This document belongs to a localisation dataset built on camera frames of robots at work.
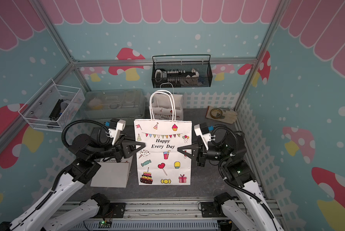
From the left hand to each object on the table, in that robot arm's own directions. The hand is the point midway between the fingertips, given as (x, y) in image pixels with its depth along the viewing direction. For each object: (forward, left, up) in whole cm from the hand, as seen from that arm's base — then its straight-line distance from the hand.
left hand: (145, 148), depth 53 cm
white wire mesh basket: (+23, +51, -4) cm, 56 cm away
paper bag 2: (+48, -4, -25) cm, 54 cm away
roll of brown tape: (+55, -43, -38) cm, 79 cm away
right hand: (0, -13, -1) cm, 13 cm away
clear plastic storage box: (+49, +34, -24) cm, 64 cm away
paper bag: (-3, -6, -4) cm, 8 cm away
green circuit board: (-21, +25, -42) cm, 53 cm away
